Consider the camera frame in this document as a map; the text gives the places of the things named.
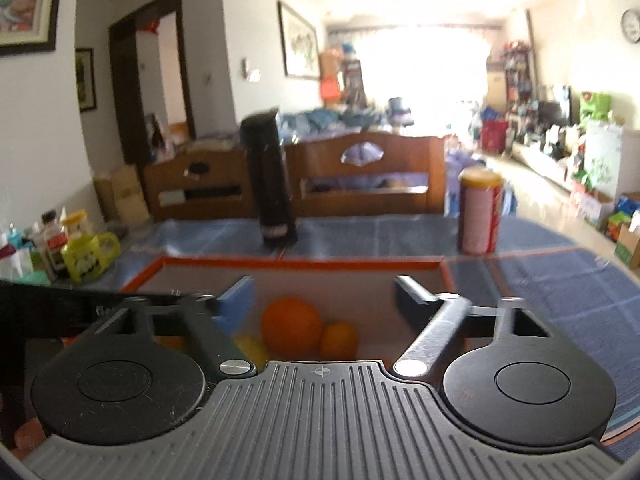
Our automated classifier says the small dark framed picture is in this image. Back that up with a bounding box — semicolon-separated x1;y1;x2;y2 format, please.
75;48;96;113

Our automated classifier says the yellow-green mug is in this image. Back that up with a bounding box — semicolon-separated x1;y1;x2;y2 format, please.
62;232;120;283

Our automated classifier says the black thermos bottle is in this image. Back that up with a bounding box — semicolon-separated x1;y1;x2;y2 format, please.
240;108;297;248

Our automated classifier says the yellow-green lemon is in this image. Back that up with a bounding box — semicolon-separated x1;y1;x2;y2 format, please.
232;334;270;370

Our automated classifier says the orange cardboard box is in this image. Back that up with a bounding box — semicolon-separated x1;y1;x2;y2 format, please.
14;253;458;451

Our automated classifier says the small orange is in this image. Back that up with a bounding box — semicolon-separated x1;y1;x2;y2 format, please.
319;321;359;361

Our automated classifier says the framed fruit painting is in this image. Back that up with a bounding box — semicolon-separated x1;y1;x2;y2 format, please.
0;0;60;56

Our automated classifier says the wooden chair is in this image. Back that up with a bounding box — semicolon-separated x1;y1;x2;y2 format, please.
284;131;447;218
143;150;257;222

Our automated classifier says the wooden chair far middle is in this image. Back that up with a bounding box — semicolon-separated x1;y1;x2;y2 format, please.
284;131;447;218

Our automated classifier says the large orange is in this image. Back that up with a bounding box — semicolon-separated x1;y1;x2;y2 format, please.
260;297;323;360

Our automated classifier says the framed flower painting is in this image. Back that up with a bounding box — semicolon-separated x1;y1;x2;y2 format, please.
278;0;320;80

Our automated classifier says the round wall clock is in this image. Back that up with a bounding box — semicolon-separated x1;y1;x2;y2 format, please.
620;9;640;44

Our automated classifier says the pink canister yellow lid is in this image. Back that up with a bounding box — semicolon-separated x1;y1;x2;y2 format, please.
458;167;503;256

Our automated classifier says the wooden chair far left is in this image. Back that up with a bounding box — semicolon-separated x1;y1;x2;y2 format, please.
143;150;257;222

